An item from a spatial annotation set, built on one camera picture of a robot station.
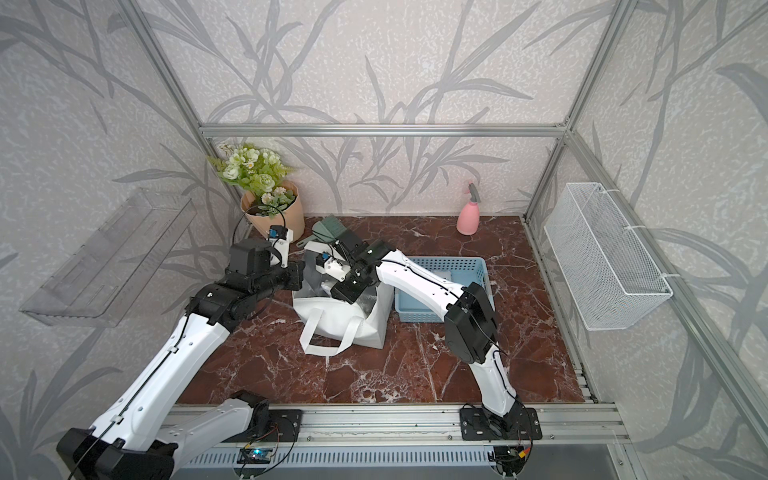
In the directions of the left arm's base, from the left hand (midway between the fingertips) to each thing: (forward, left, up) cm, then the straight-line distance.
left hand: (305, 262), depth 75 cm
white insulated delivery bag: (-12, -6, -8) cm, 16 cm away
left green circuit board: (-38, +10, -27) cm, 48 cm away
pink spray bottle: (+33, -49, -15) cm, 61 cm away
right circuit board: (-39, -51, -26) cm, 69 cm away
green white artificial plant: (+34, +21, +3) cm, 40 cm away
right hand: (-2, -7, -12) cm, 14 cm away
